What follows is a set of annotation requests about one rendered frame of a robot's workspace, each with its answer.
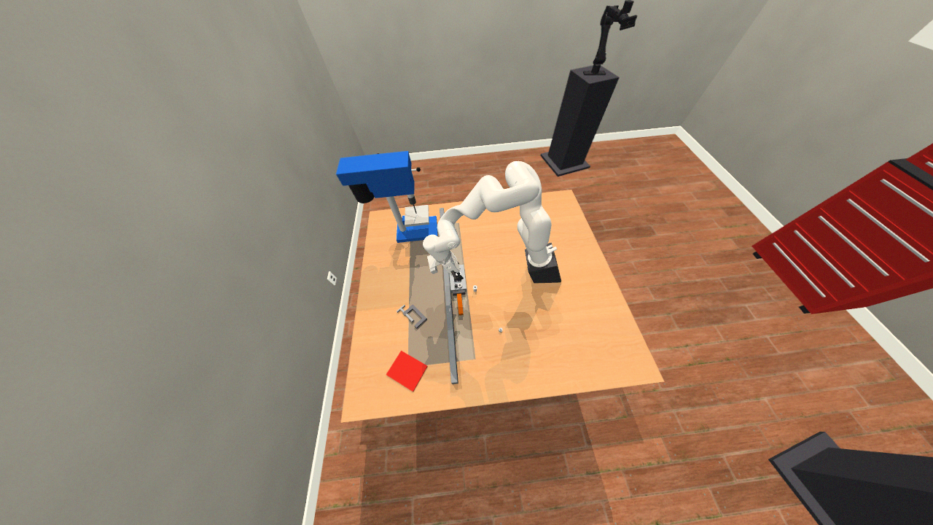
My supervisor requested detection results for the blue drill press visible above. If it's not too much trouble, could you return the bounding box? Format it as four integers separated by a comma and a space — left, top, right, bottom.
336, 151, 438, 243

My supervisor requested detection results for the red flat square block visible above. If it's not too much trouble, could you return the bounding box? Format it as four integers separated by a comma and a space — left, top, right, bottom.
386, 351, 428, 392

